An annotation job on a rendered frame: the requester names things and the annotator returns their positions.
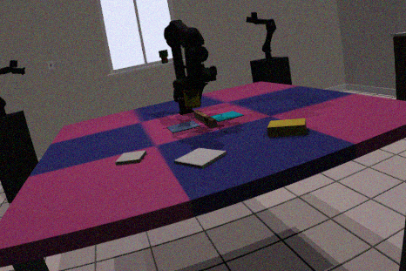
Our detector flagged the yellow rectangular block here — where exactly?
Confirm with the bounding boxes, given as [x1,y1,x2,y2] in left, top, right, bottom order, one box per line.
[267,119,307,138]

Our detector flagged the tan flat bar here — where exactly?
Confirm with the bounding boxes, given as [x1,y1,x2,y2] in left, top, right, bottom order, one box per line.
[194,111,217,128]

